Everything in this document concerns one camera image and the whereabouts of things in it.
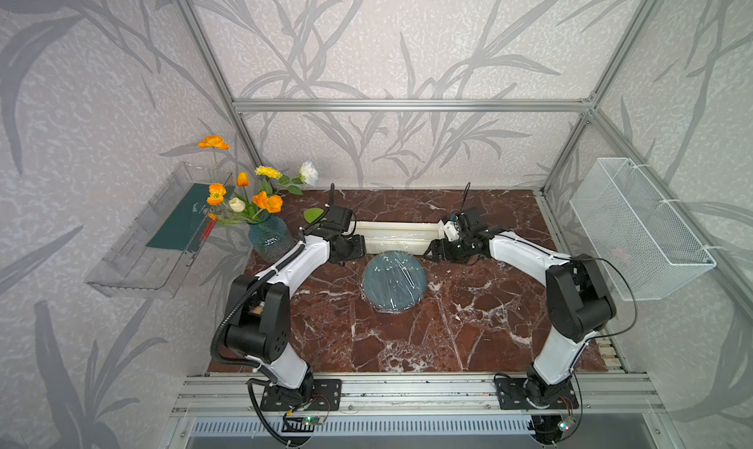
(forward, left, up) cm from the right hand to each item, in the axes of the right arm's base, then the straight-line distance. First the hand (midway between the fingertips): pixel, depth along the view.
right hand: (432, 254), depth 92 cm
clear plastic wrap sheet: (-8, +12, -2) cm, 15 cm away
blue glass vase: (+4, +52, +4) cm, 52 cm away
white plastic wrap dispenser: (+7, +7, 0) cm, 10 cm away
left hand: (+1, +23, +2) cm, 23 cm away
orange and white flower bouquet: (+1, +54, +22) cm, 58 cm away
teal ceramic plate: (-8, +12, -2) cm, 15 cm away
